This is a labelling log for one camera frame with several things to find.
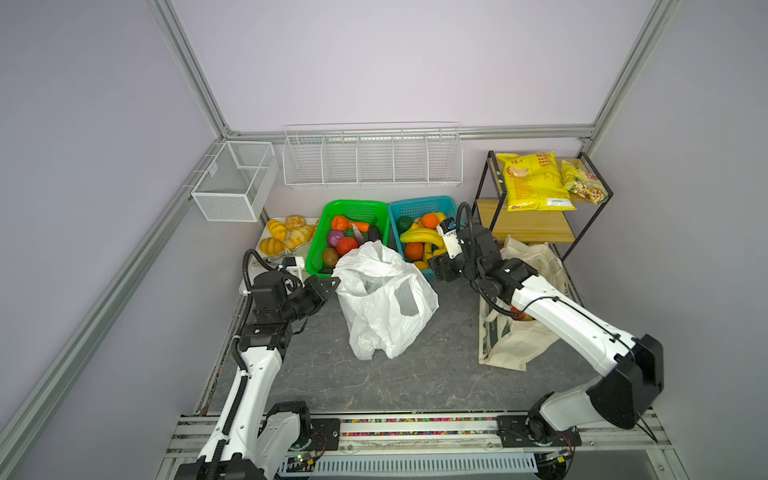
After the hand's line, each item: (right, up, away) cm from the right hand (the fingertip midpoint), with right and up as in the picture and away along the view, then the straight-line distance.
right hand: (442, 255), depth 80 cm
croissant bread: (-59, +3, +29) cm, 65 cm away
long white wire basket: (-18, +33, +18) cm, 42 cm away
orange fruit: (-6, +1, +24) cm, 25 cm away
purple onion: (-35, +7, +28) cm, 46 cm away
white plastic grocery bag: (-19, -5, -11) cm, 23 cm away
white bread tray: (-49, +1, +28) cm, 56 cm away
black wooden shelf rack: (+33, +9, +15) cm, 37 cm away
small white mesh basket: (-68, +25, +23) cm, 76 cm away
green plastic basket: (-28, +17, +39) cm, 51 cm away
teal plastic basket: (-4, +18, +35) cm, 40 cm away
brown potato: (-36, -1, +24) cm, 43 cm away
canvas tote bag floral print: (+14, -21, -7) cm, 26 cm away
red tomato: (-31, +4, +25) cm, 40 cm away
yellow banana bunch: (-2, +6, +20) cm, 21 cm away
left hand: (-26, -7, -5) cm, 28 cm away
